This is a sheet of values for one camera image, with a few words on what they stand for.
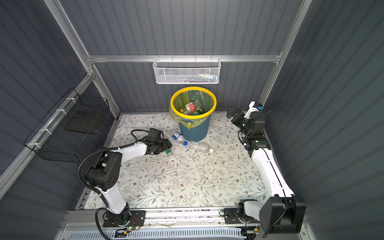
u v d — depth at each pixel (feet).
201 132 3.36
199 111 3.26
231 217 2.42
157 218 2.47
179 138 3.33
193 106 3.07
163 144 2.87
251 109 2.22
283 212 1.24
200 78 3.01
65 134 2.34
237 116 2.19
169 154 3.08
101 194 1.72
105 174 1.60
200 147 3.09
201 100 3.22
